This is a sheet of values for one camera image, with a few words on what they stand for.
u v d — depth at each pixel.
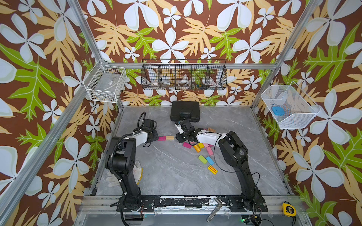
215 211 0.72
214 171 0.85
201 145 0.96
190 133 0.80
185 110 1.12
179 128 0.87
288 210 0.70
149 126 0.80
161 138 1.01
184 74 0.97
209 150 0.93
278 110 0.82
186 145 0.96
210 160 0.89
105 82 0.86
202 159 0.89
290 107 0.83
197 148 0.96
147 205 0.73
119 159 0.50
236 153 0.57
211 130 1.04
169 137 1.01
